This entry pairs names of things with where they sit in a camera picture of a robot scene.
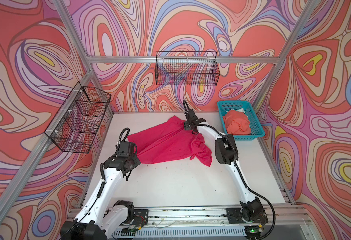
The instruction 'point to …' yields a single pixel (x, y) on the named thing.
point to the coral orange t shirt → (237, 122)
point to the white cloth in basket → (241, 110)
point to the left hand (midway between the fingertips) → (137, 160)
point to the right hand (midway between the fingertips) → (193, 126)
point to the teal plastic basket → (257, 130)
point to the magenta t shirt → (167, 140)
